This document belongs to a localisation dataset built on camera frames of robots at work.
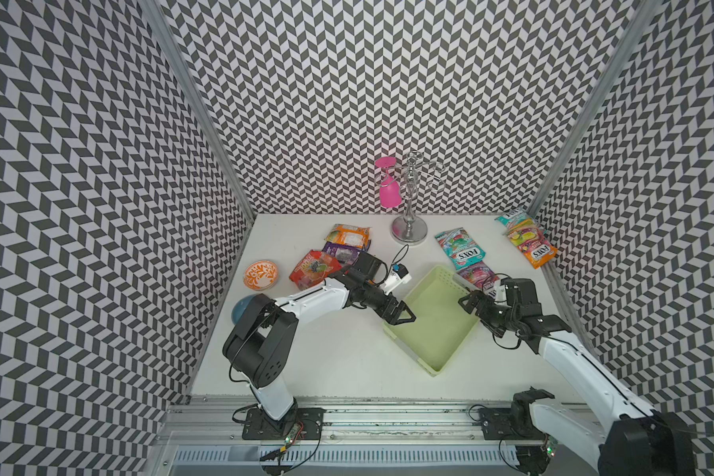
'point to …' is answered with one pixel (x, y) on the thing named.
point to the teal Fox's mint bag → (460, 250)
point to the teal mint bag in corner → (513, 219)
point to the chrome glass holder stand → (411, 230)
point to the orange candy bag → (351, 235)
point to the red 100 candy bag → (312, 269)
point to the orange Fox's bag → (532, 242)
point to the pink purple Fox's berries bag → (482, 278)
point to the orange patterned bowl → (261, 275)
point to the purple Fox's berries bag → (342, 253)
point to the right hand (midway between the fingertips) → (467, 314)
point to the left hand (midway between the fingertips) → (403, 313)
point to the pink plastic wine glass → (390, 190)
